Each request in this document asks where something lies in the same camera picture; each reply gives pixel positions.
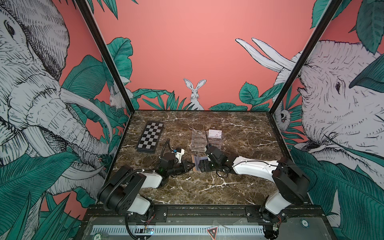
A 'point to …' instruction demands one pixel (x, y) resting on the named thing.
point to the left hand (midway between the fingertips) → (196, 164)
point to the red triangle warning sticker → (213, 232)
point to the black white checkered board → (149, 140)
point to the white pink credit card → (215, 133)
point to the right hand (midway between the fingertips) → (201, 164)
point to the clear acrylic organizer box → (200, 139)
